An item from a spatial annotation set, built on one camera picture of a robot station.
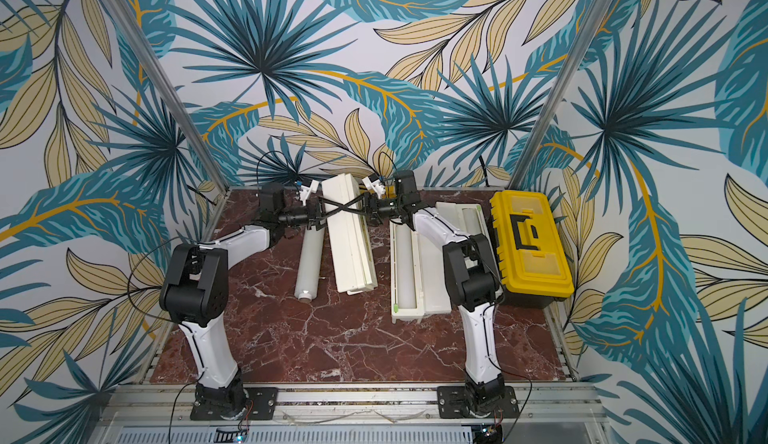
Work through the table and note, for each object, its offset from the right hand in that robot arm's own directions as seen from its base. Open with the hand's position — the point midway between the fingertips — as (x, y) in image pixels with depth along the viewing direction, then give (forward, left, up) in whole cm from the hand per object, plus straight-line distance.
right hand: (348, 214), depth 87 cm
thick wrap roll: (-8, +13, -16) cm, 22 cm away
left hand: (0, +2, 0) cm, 2 cm away
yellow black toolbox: (-14, -51, -3) cm, 53 cm away
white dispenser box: (-17, -2, -1) cm, 18 cm away
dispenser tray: (-21, -16, -13) cm, 30 cm away
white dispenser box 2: (-21, -25, -13) cm, 35 cm away
